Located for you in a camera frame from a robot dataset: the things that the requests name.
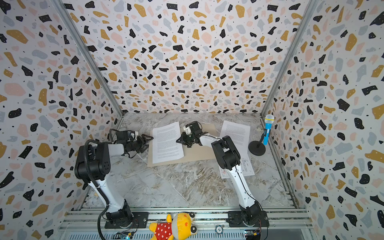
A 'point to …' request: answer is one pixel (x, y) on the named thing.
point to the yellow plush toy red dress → (180, 227)
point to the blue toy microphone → (269, 119)
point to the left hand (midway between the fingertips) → (151, 139)
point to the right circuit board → (252, 232)
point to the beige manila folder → (194, 153)
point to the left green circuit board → (123, 235)
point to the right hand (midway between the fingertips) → (173, 138)
